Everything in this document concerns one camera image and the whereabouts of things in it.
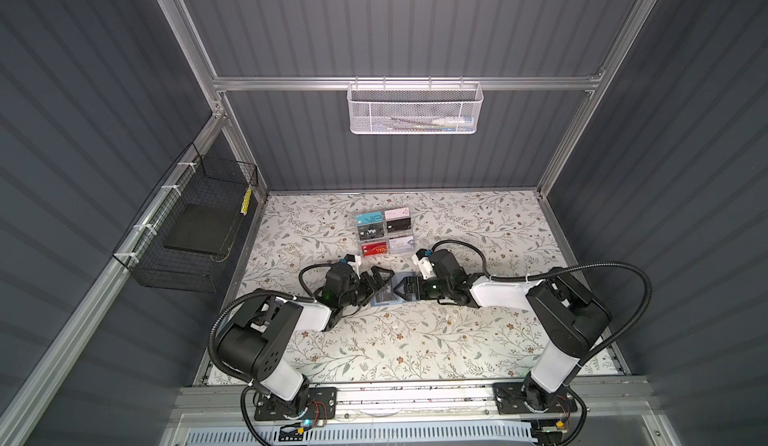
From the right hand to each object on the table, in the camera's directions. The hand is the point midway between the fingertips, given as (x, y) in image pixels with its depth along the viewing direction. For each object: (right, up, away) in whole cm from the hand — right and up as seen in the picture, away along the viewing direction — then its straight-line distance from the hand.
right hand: (407, 292), depth 90 cm
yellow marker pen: (-46, +28, -7) cm, 54 cm away
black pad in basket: (-51, +20, -17) cm, 58 cm away
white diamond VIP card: (0, +14, +12) cm, 18 cm away
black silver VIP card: (-12, +18, +9) cm, 24 cm away
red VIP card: (-10, +12, +11) cm, 19 cm away
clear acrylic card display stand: (-7, +17, +12) cm, 22 cm away
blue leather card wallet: (-3, -1, -5) cm, 6 cm away
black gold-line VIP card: (-1, +21, +11) cm, 24 cm away
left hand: (-5, +4, -1) cm, 7 cm away
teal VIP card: (-10, +23, +9) cm, 27 cm away
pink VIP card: (-3, +24, +12) cm, 27 cm away
